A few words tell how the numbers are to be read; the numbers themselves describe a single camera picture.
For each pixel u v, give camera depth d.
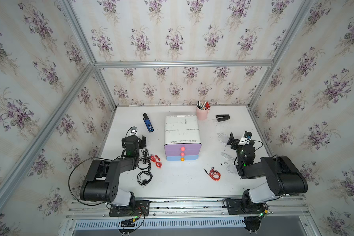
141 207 0.73
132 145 0.70
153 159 0.91
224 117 1.11
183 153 0.81
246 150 0.70
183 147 0.75
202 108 1.04
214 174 0.84
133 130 0.79
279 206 0.75
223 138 1.02
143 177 0.84
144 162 0.89
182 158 0.86
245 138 0.75
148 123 1.04
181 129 0.79
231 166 0.88
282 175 0.46
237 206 0.73
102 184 0.44
